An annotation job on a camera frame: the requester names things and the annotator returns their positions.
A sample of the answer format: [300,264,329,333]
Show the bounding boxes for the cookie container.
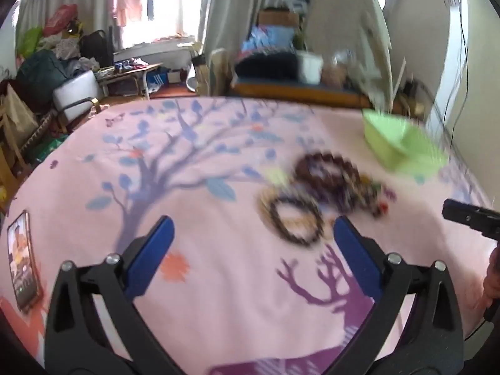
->
[323,64,349,87]

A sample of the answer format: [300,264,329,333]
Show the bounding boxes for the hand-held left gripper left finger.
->
[44,215,184,375]

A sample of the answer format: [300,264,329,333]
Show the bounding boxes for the dark folded clothing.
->
[234,52,299,81]

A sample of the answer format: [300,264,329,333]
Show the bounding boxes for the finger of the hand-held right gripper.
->
[442,198,500,241]

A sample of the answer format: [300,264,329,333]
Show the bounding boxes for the window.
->
[117,0,204,49]

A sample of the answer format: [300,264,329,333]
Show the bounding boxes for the black cable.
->
[443,0,471,153]

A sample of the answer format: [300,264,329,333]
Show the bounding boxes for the cardboard box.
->
[258,10,301,29]

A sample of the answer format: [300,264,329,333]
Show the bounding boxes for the person's right hand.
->
[483,248,500,309]

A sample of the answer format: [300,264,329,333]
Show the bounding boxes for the wooden bench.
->
[230,77,405,111]

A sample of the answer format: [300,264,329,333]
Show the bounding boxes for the low wooden table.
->
[96,62,163,99]

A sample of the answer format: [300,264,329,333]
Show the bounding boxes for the blue shoe box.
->
[146,68,171,91]

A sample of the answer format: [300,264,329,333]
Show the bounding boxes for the dark green bag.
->
[16,50,68,100]

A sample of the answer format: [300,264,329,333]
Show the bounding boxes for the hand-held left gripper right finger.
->
[328,215,465,375]

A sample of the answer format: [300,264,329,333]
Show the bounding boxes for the green plastic basket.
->
[362,109,450,176]

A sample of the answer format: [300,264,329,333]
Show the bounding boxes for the large brown bead bracelet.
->
[295,152,362,200]

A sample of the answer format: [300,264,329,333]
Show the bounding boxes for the multicoloured bead bracelet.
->
[363,180,396,217]

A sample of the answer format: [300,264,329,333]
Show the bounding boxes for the grey dotted cloth cover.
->
[308,0,393,100]

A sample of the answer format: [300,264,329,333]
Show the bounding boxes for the black bag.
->
[80,29,115,68]

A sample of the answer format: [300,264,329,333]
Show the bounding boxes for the blue clothes pile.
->
[241,25,298,54]

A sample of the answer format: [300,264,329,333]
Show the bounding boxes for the grey curtain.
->
[201,0,313,98]

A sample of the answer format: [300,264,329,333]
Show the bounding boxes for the dark red small bead bracelet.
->
[324,180,378,213]

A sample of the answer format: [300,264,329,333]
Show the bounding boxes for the white chair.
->
[52,71,104,123]

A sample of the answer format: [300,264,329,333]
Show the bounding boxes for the pink tree printed blanket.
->
[0,97,500,375]

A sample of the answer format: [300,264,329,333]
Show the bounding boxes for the smartphone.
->
[7,211,42,313]

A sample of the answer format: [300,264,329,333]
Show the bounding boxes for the dark smoky bead bracelet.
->
[269,195,326,248]

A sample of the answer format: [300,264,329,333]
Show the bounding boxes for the red bag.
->
[42,4,79,37]

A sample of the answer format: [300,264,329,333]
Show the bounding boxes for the white enamel mug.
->
[296,52,325,85]

